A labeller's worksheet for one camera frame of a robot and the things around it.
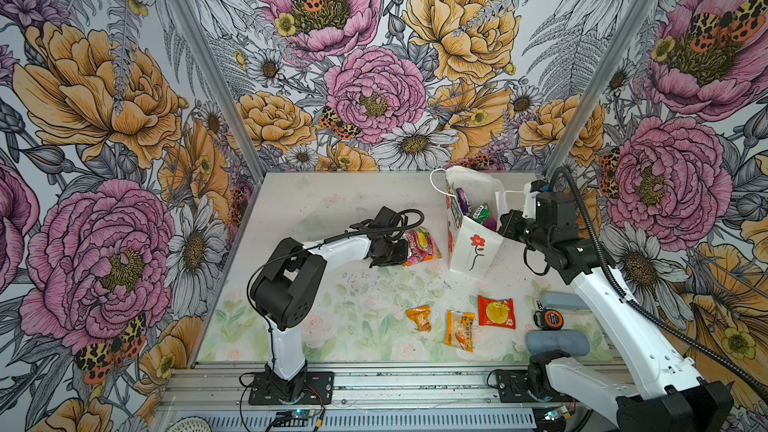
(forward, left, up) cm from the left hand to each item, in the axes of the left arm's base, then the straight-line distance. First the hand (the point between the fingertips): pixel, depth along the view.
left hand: (404, 265), depth 92 cm
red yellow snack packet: (-14, -25, -2) cm, 29 cm away
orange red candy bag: (+6, -6, 0) cm, 9 cm away
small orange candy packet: (-14, -4, -2) cm, 15 cm away
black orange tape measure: (-17, -39, 0) cm, 42 cm away
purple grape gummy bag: (+14, -19, +13) cm, 27 cm away
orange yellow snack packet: (-19, -14, -2) cm, 23 cm away
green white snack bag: (+7, -22, +16) cm, 28 cm away
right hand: (0, -24, +21) cm, 31 cm away
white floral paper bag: (-2, -18, +13) cm, 22 cm away
